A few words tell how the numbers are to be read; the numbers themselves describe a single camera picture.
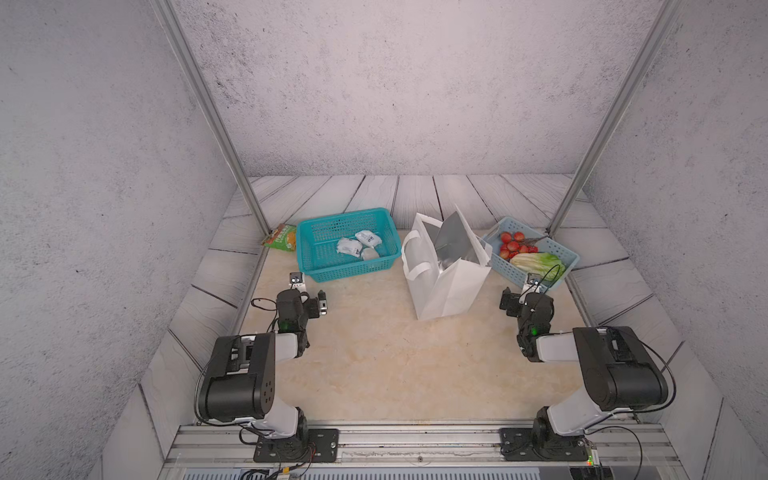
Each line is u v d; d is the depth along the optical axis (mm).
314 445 726
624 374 455
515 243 1109
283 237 1147
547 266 1023
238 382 451
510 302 854
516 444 725
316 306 867
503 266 1036
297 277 823
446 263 773
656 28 726
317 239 1152
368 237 1145
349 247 1124
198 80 805
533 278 809
